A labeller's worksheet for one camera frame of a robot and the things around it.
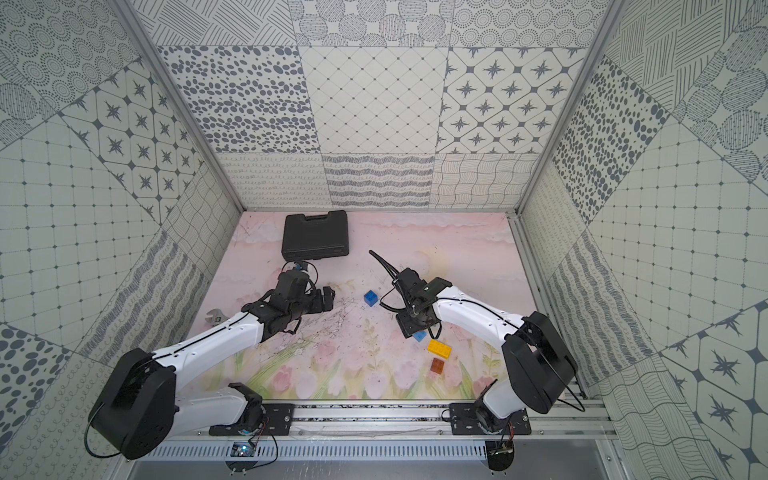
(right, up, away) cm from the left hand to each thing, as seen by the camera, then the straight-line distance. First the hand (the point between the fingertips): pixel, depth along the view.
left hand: (329, 295), depth 86 cm
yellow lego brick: (+32, -15, -2) cm, 36 cm away
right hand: (+26, -9, -2) cm, 28 cm away
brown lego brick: (+31, -19, -5) cm, 37 cm away
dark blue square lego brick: (+12, -2, +7) cm, 14 cm away
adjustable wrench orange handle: (-35, -8, +4) cm, 37 cm away
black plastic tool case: (-9, +17, +21) cm, 29 cm away
